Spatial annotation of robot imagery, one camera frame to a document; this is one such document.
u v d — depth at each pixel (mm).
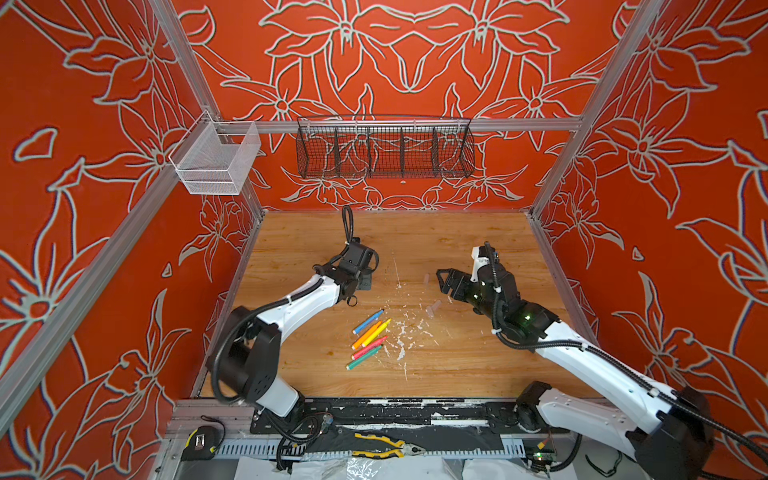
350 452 691
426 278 948
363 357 826
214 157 924
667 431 373
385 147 969
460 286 668
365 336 854
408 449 683
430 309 922
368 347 837
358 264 678
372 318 899
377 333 871
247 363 434
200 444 680
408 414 743
